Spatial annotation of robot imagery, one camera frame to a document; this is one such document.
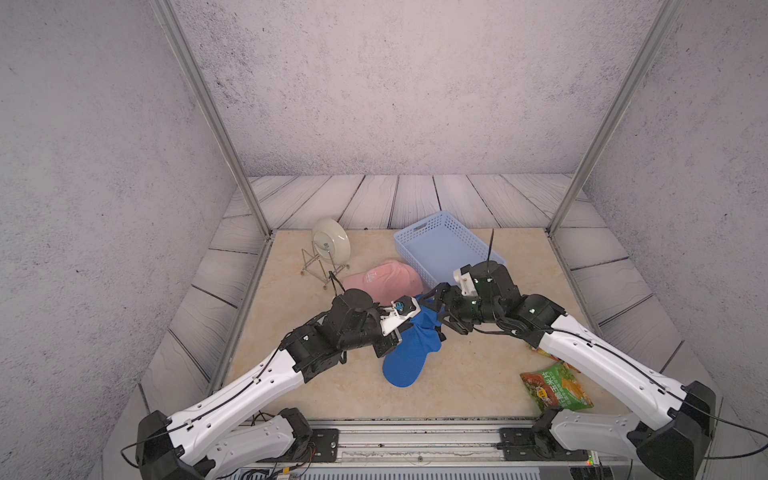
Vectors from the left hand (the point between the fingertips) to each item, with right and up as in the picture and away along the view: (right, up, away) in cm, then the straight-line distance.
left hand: (412, 324), depth 68 cm
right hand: (+3, +3, +1) cm, 5 cm away
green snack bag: (+39, -19, +10) cm, 45 cm away
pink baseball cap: (-7, +7, +27) cm, 29 cm away
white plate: (-25, +22, +30) cm, 45 cm away
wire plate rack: (-31, +12, +42) cm, 53 cm away
